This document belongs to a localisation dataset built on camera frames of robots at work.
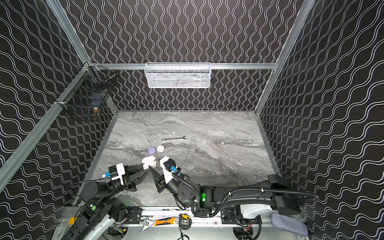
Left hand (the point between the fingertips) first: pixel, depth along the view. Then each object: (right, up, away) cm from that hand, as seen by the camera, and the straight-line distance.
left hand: (148, 168), depth 57 cm
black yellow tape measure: (+13, -29, +13) cm, 34 cm away
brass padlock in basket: (-37, +25, +26) cm, 51 cm away
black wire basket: (-49, +38, +38) cm, 73 cm away
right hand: (+2, +1, +2) cm, 3 cm away
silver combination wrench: (+11, +9, +47) cm, 49 cm away
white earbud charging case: (-4, +2, +40) cm, 40 cm away
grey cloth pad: (+63, -30, +13) cm, 71 cm away
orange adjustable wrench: (-5, -30, +14) cm, 34 cm away
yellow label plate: (-42, -30, +15) cm, 54 cm away
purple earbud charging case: (-10, +1, +39) cm, 41 cm away
